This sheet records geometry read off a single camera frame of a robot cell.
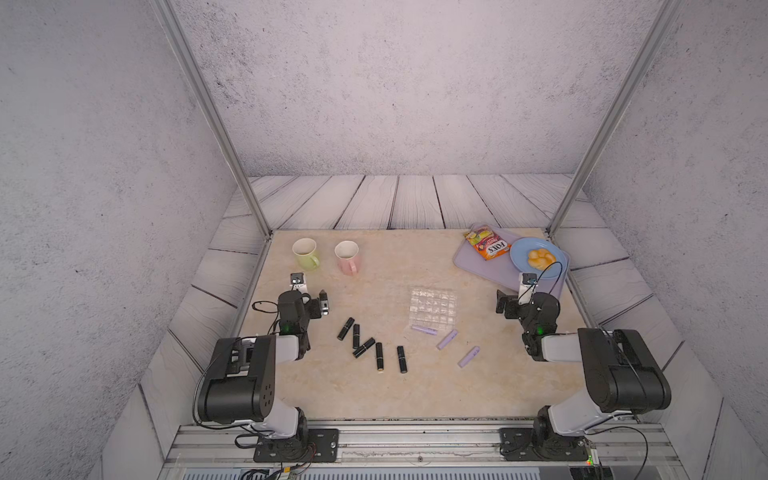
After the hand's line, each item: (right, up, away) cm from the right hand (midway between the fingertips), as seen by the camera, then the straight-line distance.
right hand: (517, 289), depth 94 cm
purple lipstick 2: (-22, -15, -3) cm, 27 cm away
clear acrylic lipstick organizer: (-26, -6, +1) cm, 26 cm away
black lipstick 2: (-50, -14, -2) cm, 52 cm away
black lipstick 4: (-36, -20, -7) cm, 42 cm away
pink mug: (-53, +10, +7) cm, 55 cm away
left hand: (-64, -1, +1) cm, 64 cm away
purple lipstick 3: (-16, -19, -6) cm, 26 cm away
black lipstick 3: (-42, -18, -7) cm, 47 cm away
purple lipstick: (-28, -12, 0) cm, 31 cm away
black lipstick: (-52, -10, +1) cm, 53 cm away
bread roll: (+14, +9, +13) cm, 21 cm away
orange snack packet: (-3, +15, +20) cm, 25 cm away
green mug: (-69, +12, +11) cm, 71 cm away
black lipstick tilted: (-48, -17, -5) cm, 52 cm away
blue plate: (+8, +12, +18) cm, 23 cm away
